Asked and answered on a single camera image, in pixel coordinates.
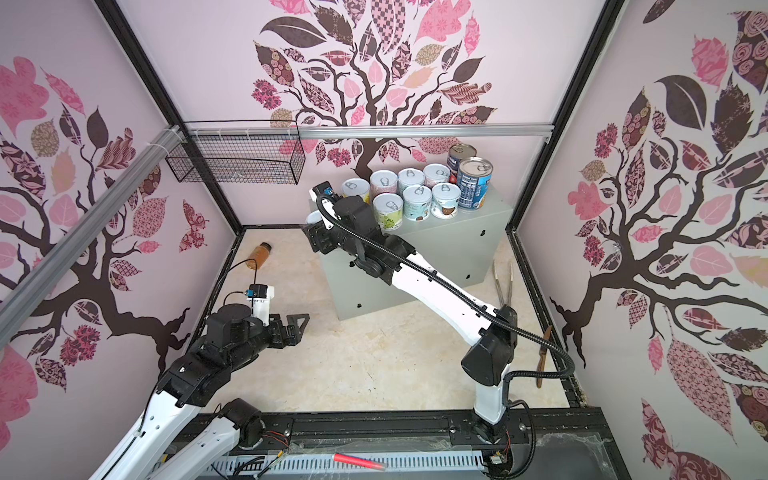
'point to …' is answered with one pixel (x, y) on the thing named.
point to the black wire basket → (240, 160)
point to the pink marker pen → (349, 459)
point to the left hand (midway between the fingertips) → (294, 322)
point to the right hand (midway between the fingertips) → (318, 213)
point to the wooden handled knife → (542, 356)
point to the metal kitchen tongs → (498, 287)
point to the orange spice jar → (258, 256)
